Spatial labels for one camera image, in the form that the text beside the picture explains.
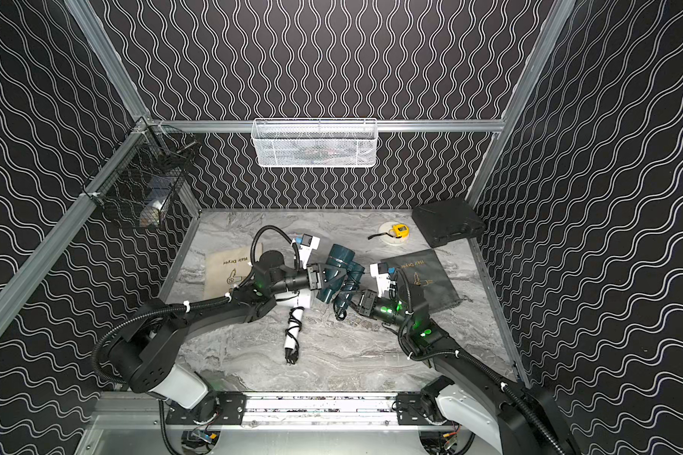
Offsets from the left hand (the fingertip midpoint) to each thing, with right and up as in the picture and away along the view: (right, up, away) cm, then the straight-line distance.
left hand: (344, 270), depth 74 cm
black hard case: (+39, +15, +36) cm, 55 cm away
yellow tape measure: (+22, +12, +36) cm, 44 cm away
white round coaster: (+16, +9, +37) cm, 41 cm away
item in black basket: (-57, +15, +10) cm, 60 cm away
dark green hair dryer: (-1, -5, +1) cm, 5 cm away
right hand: (-1, -6, -1) cm, 7 cm away
